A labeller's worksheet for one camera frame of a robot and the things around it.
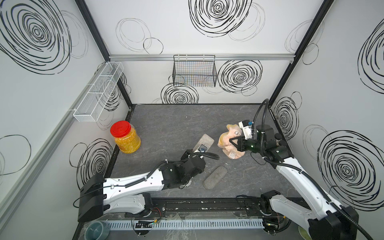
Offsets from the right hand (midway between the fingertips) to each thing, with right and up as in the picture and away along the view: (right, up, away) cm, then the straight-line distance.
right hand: (231, 140), depth 76 cm
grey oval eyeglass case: (-8, -20, +5) cm, 22 cm away
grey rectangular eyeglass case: (-13, 0, -1) cm, 13 cm away
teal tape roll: (-63, -39, -9) cm, 75 cm away
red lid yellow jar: (-57, +1, +7) cm, 58 cm away
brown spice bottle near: (+34, -3, +12) cm, 36 cm away
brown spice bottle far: (+33, 0, +15) cm, 36 cm away
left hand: (-17, -7, 0) cm, 19 cm away
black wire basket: (-19, +58, +68) cm, 92 cm away
